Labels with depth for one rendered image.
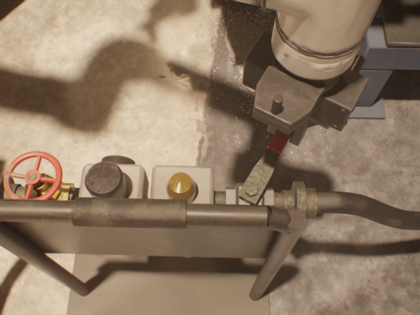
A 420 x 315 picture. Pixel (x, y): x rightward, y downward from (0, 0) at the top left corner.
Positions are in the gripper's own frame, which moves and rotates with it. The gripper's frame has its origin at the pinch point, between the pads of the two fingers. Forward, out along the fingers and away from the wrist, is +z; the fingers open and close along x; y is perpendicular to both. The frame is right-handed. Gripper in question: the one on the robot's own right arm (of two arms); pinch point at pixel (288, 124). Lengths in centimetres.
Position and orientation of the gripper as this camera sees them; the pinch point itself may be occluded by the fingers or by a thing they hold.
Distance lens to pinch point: 66.8
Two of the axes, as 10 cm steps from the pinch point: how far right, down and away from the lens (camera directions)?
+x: -8.7, -4.6, 2.1
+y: 5.0, -7.9, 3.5
